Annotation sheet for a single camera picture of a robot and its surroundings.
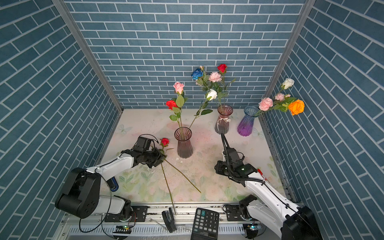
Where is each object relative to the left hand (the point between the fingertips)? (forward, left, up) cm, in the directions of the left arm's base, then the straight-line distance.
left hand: (166, 156), depth 88 cm
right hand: (-7, -27, +3) cm, 28 cm away
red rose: (+16, -5, +28) cm, 32 cm away
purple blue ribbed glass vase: (+18, -50, +6) cm, 54 cm away
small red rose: (+12, +3, -3) cm, 12 cm away
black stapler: (-32, -5, -3) cm, 32 cm away
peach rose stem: (-18, -3, -5) cm, 19 cm away
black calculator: (-34, -22, -3) cm, 41 cm away
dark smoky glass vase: (+6, -10, -1) cm, 12 cm away
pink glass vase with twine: (+21, -36, +4) cm, 42 cm away
